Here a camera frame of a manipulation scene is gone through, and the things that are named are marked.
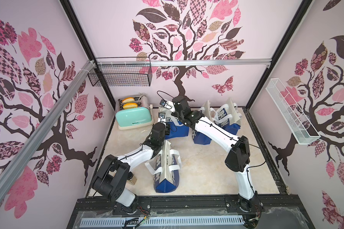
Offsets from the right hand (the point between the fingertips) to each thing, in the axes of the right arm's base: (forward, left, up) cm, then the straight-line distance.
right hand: (179, 101), depth 84 cm
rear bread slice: (+14, +37, -10) cm, 40 cm away
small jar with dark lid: (-39, +27, -21) cm, 52 cm away
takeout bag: (-11, +2, -14) cm, 18 cm away
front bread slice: (+6, +33, -9) cm, 35 cm away
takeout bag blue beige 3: (-4, -31, -11) cm, 33 cm away
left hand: (-7, +11, -11) cm, 17 cm away
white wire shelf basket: (-8, -65, -4) cm, 65 cm away
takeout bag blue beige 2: (-6, -18, -4) cm, 19 cm away
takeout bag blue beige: (-39, +7, -4) cm, 40 cm away
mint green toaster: (+3, +28, -18) cm, 34 cm away
